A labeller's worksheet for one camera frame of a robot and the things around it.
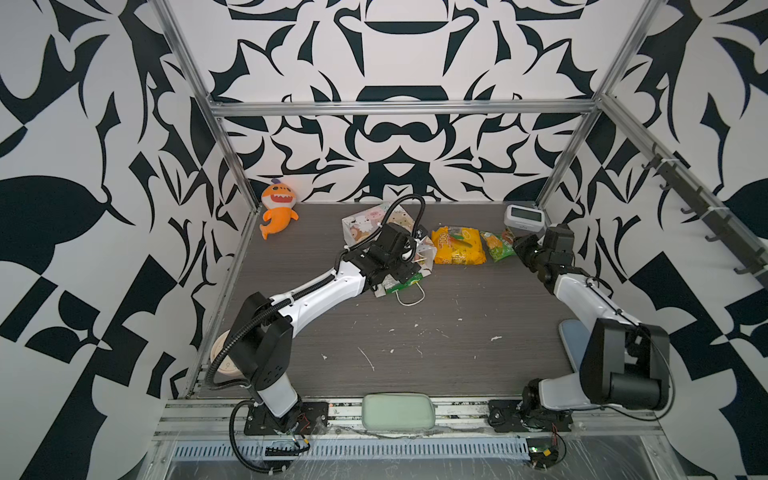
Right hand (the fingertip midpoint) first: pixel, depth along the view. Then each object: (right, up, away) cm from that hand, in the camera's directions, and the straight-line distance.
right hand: (519, 235), depth 89 cm
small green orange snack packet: (-1, -5, +14) cm, 15 cm away
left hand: (-34, -3, -4) cm, 34 cm away
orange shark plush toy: (-77, +13, +22) cm, 82 cm away
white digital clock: (+12, +6, +23) cm, 27 cm away
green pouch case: (-37, -42, -16) cm, 58 cm away
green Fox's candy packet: (-30, -14, +10) cm, 34 cm away
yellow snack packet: (-14, -4, +14) cm, 20 cm away
